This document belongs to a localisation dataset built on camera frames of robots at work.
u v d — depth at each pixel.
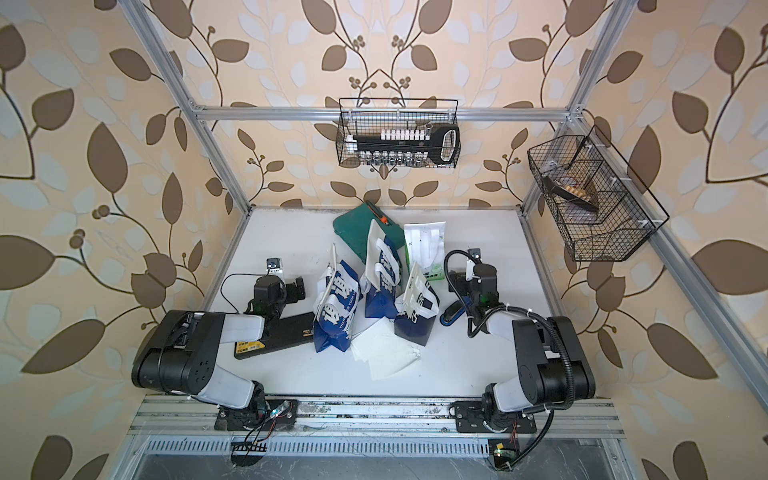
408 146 0.86
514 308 0.60
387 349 0.86
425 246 0.89
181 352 0.46
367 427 0.74
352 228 1.09
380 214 1.12
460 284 0.85
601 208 0.75
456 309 0.88
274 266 0.83
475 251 0.82
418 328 0.81
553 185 0.74
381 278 0.80
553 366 0.45
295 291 0.89
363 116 0.91
